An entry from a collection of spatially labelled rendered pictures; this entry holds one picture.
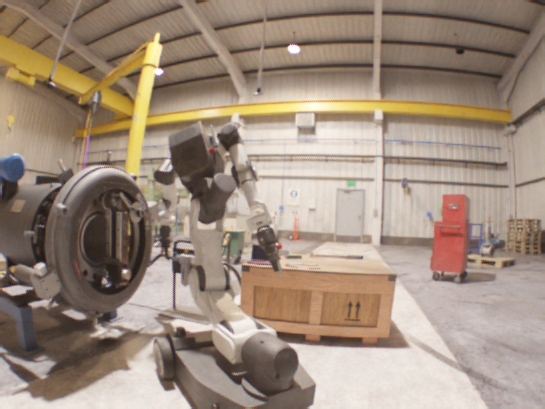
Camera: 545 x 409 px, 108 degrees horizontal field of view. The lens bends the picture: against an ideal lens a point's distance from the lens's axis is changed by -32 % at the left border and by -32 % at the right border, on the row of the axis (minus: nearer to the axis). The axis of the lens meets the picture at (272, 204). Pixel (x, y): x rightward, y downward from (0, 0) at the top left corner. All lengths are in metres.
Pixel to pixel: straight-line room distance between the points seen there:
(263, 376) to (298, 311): 0.94
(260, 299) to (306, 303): 0.30
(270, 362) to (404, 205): 11.20
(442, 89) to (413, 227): 6.21
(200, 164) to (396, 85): 12.28
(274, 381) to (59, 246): 0.97
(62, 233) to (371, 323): 1.76
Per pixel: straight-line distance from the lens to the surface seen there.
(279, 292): 1.86
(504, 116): 13.74
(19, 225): 1.73
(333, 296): 1.84
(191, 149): 1.49
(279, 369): 0.96
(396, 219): 11.83
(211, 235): 1.42
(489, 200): 13.13
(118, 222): 1.52
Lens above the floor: 0.77
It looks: 3 degrees up
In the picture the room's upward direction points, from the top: 3 degrees clockwise
